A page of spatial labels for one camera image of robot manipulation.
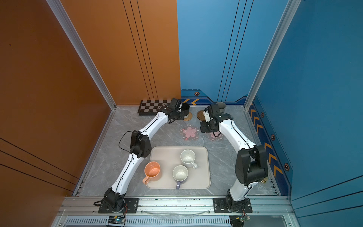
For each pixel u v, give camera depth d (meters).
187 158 0.89
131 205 0.74
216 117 0.63
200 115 1.13
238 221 0.70
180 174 0.84
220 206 0.72
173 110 0.83
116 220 0.71
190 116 1.12
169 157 0.90
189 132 1.04
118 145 0.98
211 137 1.00
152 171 0.84
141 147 0.68
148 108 1.16
